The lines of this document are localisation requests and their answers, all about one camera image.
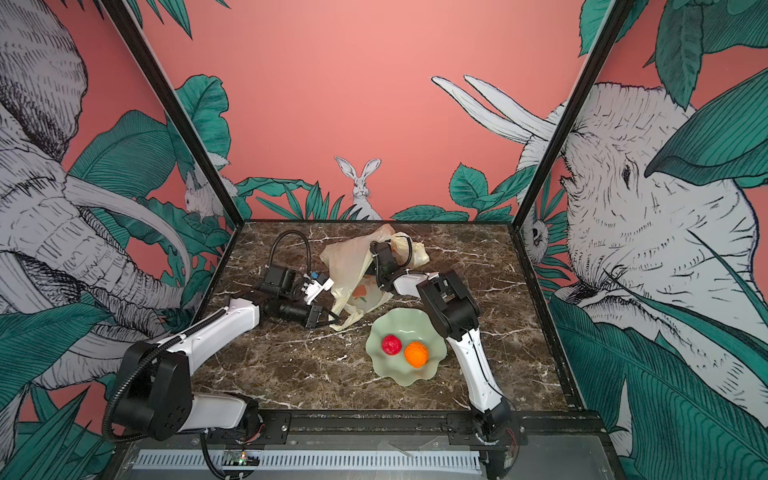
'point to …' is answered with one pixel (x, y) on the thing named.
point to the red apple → (391, 345)
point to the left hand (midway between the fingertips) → (338, 317)
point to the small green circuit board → (239, 458)
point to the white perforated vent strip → (314, 461)
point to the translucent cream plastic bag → (349, 266)
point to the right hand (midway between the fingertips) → (367, 253)
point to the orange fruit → (416, 353)
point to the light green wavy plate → (409, 325)
